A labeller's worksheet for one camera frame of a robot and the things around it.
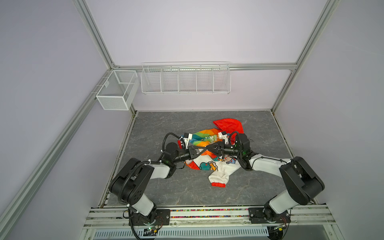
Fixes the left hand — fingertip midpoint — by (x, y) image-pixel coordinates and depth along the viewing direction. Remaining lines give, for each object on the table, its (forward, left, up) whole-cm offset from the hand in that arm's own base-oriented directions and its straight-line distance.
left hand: (206, 152), depth 79 cm
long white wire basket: (+49, +10, +13) cm, 52 cm away
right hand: (+1, 0, +1) cm, 2 cm away
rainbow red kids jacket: (-4, -8, -15) cm, 17 cm away
